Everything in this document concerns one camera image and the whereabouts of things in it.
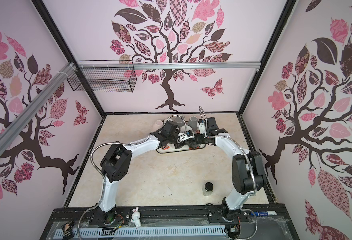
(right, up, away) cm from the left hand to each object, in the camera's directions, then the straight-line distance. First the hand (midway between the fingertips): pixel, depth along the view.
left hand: (187, 140), depth 93 cm
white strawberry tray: (-11, -6, +6) cm, 14 cm away
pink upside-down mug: (-19, +10, +7) cm, 23 cm away
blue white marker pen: (+38, -35, -20) cm, 55 cm away
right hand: (+7, +3, -1) cm, 7 cm away
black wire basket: (-52, +42, +2) cm, 67 cm away
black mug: (+4, -4, +4) cm, 7 cm away
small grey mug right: (+5, +12, +12) cm, 18 cm away
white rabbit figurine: (-27, -35, -22) cm, 49 cm away
